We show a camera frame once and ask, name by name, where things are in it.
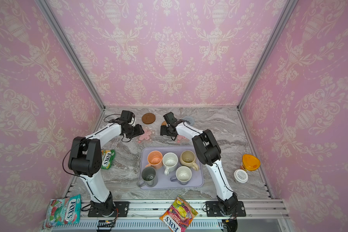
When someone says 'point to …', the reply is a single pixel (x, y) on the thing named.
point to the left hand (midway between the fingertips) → (142, 133)
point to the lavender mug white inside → (183, 175)
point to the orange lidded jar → (250, 163)
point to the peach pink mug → (154, 159)
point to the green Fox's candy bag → (63, 211)
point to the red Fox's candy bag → (179, 216)
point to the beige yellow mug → (187, 158)
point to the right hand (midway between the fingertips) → (165, 132)
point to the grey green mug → (150, 178)
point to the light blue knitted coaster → (190, 119)
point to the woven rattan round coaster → (164, 123)
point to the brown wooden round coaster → (148, 118)
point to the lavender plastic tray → (164, 181)
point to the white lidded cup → (240, 176)
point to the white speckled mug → (169, 162)
